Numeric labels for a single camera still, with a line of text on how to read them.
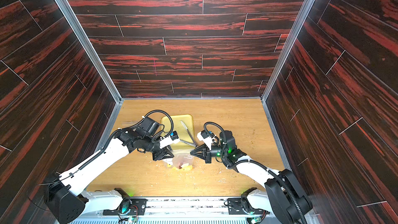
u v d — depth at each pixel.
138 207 0.73
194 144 0.93
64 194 0.38
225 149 0.65
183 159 0.76
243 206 0.65
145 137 0.58
